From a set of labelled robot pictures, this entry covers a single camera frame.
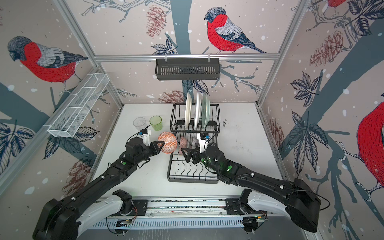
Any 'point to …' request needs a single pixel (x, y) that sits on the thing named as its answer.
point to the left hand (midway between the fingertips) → (164, 142)
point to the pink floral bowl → (183, 144)
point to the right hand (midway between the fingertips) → (186, 149)
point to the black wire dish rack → (178, 170)
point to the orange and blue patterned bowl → (170, 142)
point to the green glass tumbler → (156, 121)
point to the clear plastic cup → (139, 123)
